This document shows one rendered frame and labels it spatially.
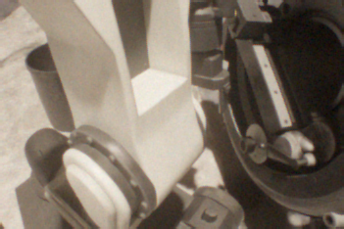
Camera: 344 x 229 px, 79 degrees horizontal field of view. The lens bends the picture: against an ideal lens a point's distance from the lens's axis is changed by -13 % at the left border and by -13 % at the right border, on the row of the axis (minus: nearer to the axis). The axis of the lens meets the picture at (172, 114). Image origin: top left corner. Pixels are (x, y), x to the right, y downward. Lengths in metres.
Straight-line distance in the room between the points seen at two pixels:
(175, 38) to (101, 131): 0.13
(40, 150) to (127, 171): 0.50
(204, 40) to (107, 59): 0.25
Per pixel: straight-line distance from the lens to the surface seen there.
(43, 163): 0.71
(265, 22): 0.63
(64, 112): 1.15
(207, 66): 0.44
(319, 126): 0.58
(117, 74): 0.19
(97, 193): 0.27
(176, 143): 0.28
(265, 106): 0.62
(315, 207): 0.58
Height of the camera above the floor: 0.87
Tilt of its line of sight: 42 degrees down
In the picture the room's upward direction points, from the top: 7 degrees clockwise
